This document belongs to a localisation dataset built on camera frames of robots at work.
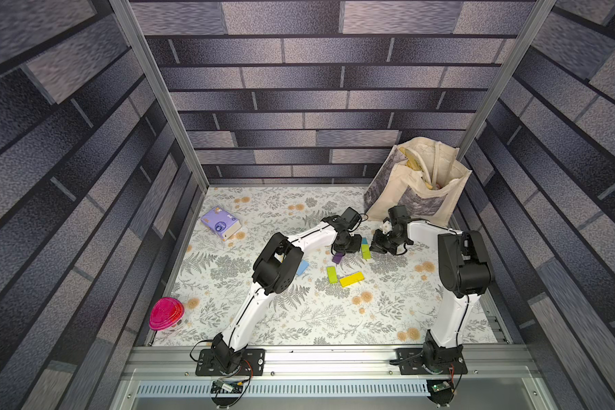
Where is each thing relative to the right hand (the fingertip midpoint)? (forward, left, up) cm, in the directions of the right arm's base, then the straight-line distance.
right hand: (369, 246), depth 100 cm
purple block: (-7, +13, +2) cm, 15 cm away
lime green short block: (-4, +1, 0) cm, 4 cm away
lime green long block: (-12, +15, 0) cm, 20 cm away
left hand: (-2, +4, +2) cm, 5 cm away
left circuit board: (-47, +47, 0) cm, 67 cm away
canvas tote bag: (+11, -14, +26) cm, 31 cm away
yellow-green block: (-14, +8, +1) cm, 17 cm away
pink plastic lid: (-31, +66, +11) cm, 74 cm away
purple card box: (+6, +60, +8) cm, 60 cm away
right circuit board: (-45, -16, -3) cm, 48 cm away
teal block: (+1, +2, +3) cm, 4 cm away
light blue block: (-11, +26, +2) cm, 28 cm away
